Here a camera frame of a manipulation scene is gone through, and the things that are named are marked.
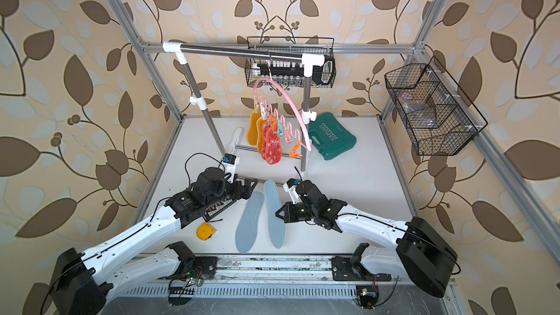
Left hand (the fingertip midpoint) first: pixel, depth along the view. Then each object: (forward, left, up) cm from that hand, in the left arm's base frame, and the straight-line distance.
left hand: (248, 178), depth 78 cm
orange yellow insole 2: (+21, +1, 0) cm, 21 cm away
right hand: (-10, -10, -9) cm, 17 cm away
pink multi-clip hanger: (+46, -8, -4) cm, 47 cm away
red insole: (+11, -9, +3) cm, 14 cm away
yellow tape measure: (-14, +16, -16) cm, 27 cm away
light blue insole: (-13, +1, -17) cm, 22 cm away
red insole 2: (+14, -6, +13) cm, 20 cm away
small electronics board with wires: (-33, -41, -20) cm, 56 cm away
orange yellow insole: (+16, -4, +12) cm, 20 cm away
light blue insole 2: (-12, -10, -14) cm, 21 cm away
